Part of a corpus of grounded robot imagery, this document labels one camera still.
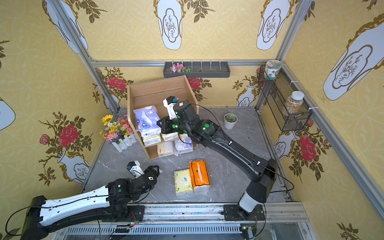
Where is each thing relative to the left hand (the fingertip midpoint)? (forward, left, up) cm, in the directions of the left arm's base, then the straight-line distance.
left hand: (155, 167), depth 79 cm
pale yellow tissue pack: (+13, -8, +9) cm, 18 cm away
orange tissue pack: (-5, -24, -2) cm, 24 cm away
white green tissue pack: (+11, +1, +10) cm, 15 cm away
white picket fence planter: (+21, +21, -6) cm, 30 cm away
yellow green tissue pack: (-6, -15, -6) cm, 17 cm away
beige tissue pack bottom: (+13, -4, -3) cm, 14 cm away
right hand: (+12, -6, +26) cm, 29 cm away
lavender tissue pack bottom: (+15, -15, -2) cm, 21 cm away
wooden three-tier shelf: (+30, +3, +20) cm, 36 cm away
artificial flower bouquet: (+22, +25, +5) cm, 33 cm away
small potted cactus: (+33, -46, -1) cm, 57 cm away
